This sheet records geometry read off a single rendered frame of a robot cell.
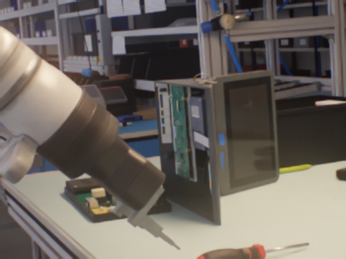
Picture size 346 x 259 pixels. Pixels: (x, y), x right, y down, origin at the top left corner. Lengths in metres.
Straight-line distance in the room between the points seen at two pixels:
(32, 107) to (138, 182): 0.13
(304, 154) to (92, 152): 0.91
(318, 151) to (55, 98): 0.96
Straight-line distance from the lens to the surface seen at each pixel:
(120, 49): 3.77
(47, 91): 0.73
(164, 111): 1.38
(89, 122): 0.74
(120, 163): 0.76
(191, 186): 1.40
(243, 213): 1.26
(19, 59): 0.73
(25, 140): 0.75
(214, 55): 2.89
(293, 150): 1.59
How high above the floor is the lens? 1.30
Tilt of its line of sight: 7 degrees down
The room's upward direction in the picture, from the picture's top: 4 degrees counter-clockwise
